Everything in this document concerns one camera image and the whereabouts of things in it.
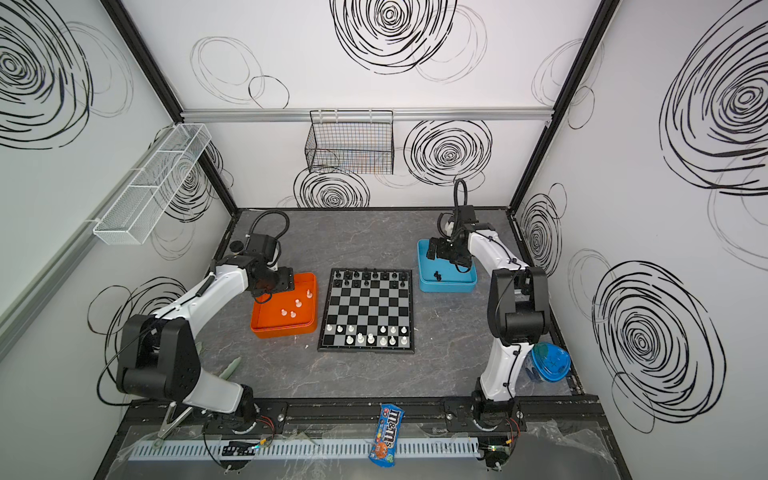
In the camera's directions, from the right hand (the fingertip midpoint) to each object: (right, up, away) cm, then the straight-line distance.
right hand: (439, 254), depth 95 cm
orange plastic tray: (-47, -18, -4) cm, 51 cm away
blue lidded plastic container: (+25, -26, -21) cm, 42 cm away
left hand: (-48, -8, -5) cm, 49 cm away
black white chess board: (-23, -17, -4) cm, 29 cm away
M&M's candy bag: (-17, -43, -27) cm, 54 cm away
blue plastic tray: (+1, -7, +4) cm, 8 cm away
